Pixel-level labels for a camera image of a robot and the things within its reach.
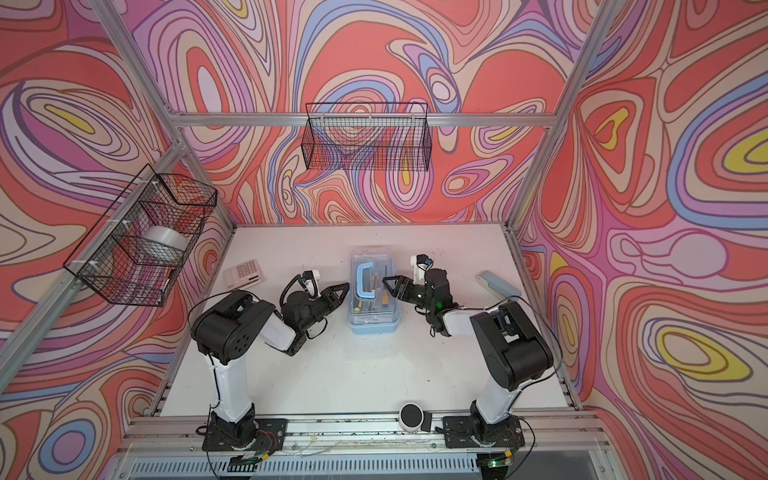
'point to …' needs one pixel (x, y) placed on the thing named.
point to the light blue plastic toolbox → (374, 317)
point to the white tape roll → (164, 245)
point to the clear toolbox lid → (368, 265)
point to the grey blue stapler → (498, 285)
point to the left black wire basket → (138, 247)
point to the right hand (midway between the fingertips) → (388, 288)
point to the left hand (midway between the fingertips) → (354, 288)
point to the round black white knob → (411, 416)
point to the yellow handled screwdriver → (357, 309)
